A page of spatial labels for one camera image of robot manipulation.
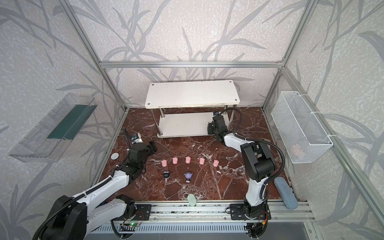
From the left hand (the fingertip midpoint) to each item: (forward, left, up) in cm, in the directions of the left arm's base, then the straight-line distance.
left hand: (149, 142), depth 86 cm
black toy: (-16, -11, -8) cm, 21 cm away
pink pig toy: (-8, -39, -10) cm, 42 cm away
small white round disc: (-3, +24, -13) cm, 28 cm away
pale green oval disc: (-28, -26, -9) cm, 39 cm away
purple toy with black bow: (-16, -23, -9) cm, 30 cm away
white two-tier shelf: (+38, -17, -12) cm, 43 cm away
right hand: (+16, -37, -2) cm, 40 cm away
